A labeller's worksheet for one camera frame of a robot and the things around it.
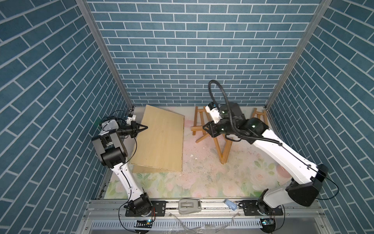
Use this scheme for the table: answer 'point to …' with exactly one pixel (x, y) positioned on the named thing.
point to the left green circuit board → (145, 224)
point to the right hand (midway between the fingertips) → (206, 126)
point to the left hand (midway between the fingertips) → (148, 126)
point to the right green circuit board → (267, 221)
